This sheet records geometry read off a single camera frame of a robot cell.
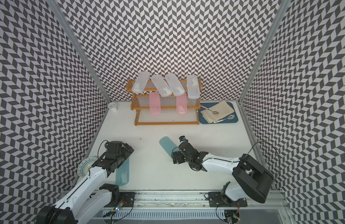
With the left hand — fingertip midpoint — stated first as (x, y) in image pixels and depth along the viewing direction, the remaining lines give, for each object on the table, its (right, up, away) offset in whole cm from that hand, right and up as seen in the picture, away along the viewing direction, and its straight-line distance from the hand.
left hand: (127, 152), depth 86 cm
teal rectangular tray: (+57, +32, +32) cm, 73 cm away
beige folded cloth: (+69, +28, +26) cm, 79 cm away
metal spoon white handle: (+71, +22, +18) cm, 77 cm away
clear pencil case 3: (+30, +42, 0) cm, 52 cm away
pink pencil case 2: (+34, +31, +7) cm, 47 cm away
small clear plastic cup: (-21, +30, +24) cm, 44 cm away
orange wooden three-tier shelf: (+24, +22, +26) cm, 41 cm away
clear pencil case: (+7, +45, +3) cm, 45 cm away
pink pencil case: (+16, +31, +8) cm, 36 cm away
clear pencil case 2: (+21, +43, +5) cm, 48 cm away
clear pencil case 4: (+41, +41, +1) cm, 58 cm away
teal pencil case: (-1, -11, -6) cm, 12 cm away
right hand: (+32, -2, 0) cm, 32 cm away
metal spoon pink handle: (+61, +26, +24) cm, 70 cm away
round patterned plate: (-23, -6, -6) cm, 25 cm away
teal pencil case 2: (+25, +2, +8) cm, 26 cm away
